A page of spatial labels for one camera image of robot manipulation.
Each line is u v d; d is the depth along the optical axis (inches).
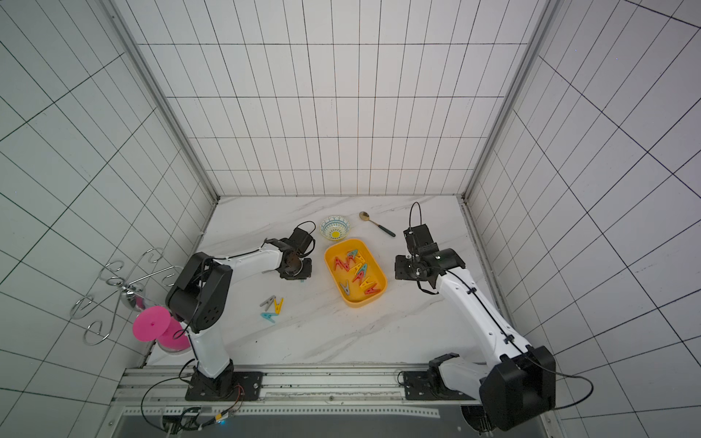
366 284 36.3
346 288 35.5
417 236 24.0
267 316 33.6
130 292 24.4
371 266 37.5
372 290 35.7
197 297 19.4
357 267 37.6
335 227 42.0
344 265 38.3
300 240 30.7
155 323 23.2
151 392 26.0
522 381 14.8
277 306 34.5
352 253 38.9
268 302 34.6
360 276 37.1
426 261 21.5
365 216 44.7
